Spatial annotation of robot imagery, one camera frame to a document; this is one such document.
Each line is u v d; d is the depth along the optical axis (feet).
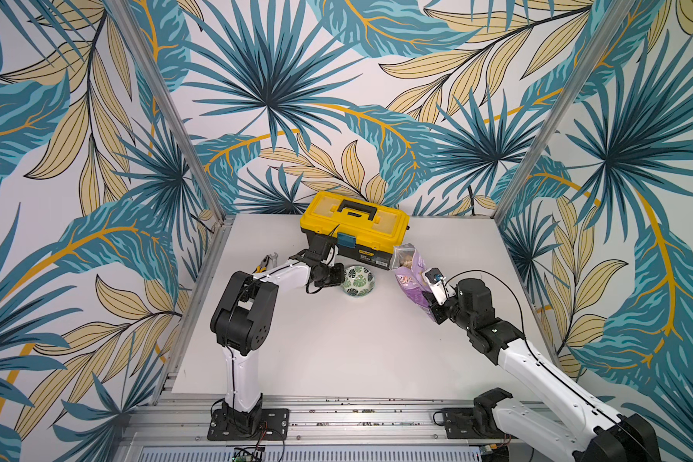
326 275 2.75
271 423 2.40
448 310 2.29
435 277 2.27
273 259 3.43
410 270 2.47
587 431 1.34
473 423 2.39
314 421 2.46
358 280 3.29
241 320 1.68
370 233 3.06
